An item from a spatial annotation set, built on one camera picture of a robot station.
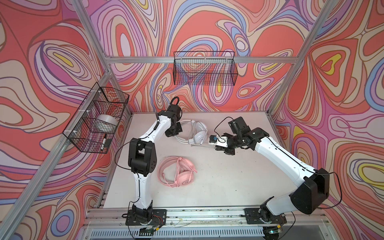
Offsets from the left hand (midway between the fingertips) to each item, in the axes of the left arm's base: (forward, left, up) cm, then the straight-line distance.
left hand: (178, 132), depth 95 cm
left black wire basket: (-11, +39, +20) cm, 46 cm away
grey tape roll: (-11, +33, +22) cm, 41 cm away
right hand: (-16, -24, +7) cm, 30 cm away
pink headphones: (-23, +1, -9) cm, 25 cm away
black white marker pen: (-21, +34, +15) cm, 43 cm away
